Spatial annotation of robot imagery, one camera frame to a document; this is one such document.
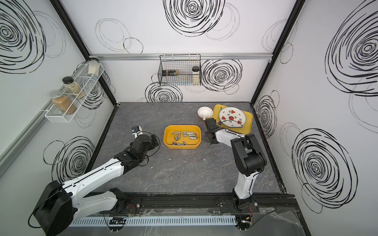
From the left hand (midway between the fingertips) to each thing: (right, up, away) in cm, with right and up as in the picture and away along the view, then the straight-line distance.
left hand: (149, 137), depth 84 cm
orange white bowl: (+35, +15, +28) cm, 47 cm away
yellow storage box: (+18, -2, +15) cm, 24 cm away
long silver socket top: (+25, -2, +15) cm, 30 cm away
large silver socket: (+13, -6, +12) cm, 19 cm away
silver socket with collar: (+13, +1, +18) cm, 22 cm away
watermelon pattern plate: (+56, +15, +29) cm, 64 cm away
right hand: (+37, -2, +14) cm, 40 cm away
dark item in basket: (+9, +40, +10) cm, 43 cm away
